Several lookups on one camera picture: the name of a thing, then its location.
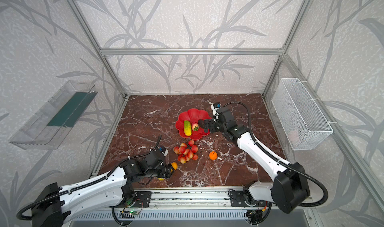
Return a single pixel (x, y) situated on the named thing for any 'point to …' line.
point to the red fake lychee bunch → (186, 152)
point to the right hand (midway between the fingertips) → (210, 116)
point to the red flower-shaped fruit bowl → (179, 123)
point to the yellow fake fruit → (174, 165)
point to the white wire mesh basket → (304, 126)
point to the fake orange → (213, 155)
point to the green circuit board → (129, 212)
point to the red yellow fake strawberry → (195, 126)
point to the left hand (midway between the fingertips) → (172, 167)
